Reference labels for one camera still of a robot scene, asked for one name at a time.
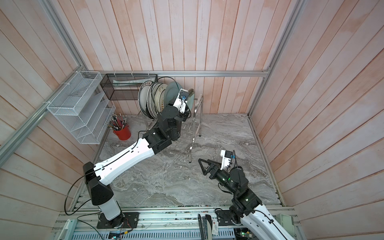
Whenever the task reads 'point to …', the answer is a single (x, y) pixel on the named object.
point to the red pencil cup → (124, 134)
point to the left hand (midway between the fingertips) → (178, 100)
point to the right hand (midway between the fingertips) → (203, 161)
